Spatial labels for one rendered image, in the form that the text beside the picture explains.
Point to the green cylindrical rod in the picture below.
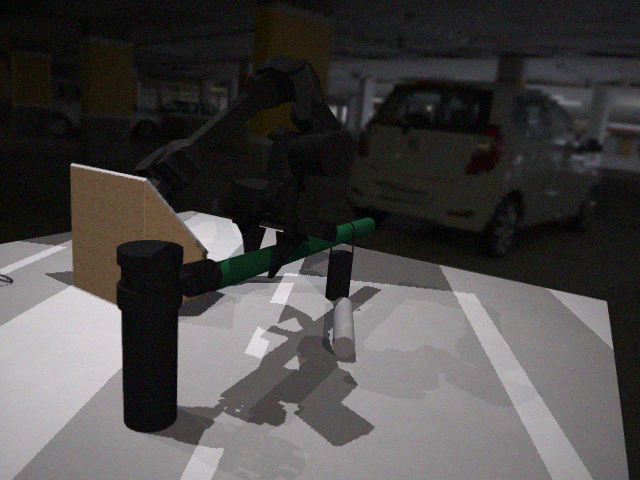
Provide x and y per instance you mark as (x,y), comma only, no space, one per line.
(248,265)

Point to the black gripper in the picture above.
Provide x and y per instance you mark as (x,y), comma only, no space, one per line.
(296,230)

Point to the black post with cap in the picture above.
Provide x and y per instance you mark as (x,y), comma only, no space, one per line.
(149,343)

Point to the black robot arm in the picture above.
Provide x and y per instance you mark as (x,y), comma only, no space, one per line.
(323,149)

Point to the white cylinder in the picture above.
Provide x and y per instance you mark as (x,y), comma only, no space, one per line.
(343,328)

